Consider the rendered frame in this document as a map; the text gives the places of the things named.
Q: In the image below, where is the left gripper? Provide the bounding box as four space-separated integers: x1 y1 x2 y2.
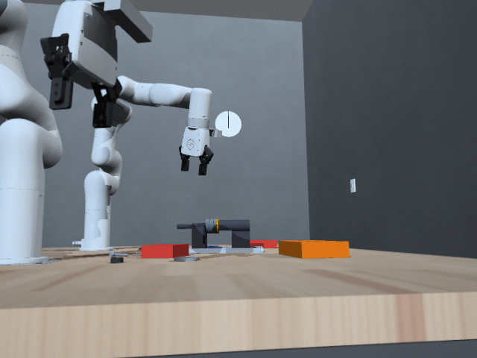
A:
179 126 214 175

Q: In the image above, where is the brown compartment tray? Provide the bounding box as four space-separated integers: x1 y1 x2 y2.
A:
279 240 350 259

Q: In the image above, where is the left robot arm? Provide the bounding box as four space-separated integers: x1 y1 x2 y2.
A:
72 76 222 251

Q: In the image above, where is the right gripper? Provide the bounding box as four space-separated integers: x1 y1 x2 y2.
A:
40 0 122 128

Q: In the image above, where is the red rectangular block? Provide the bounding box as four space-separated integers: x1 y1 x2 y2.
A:
141 244 189 258
250 240 277 248

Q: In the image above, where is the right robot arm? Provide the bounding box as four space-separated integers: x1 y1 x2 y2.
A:
0 0 153 264

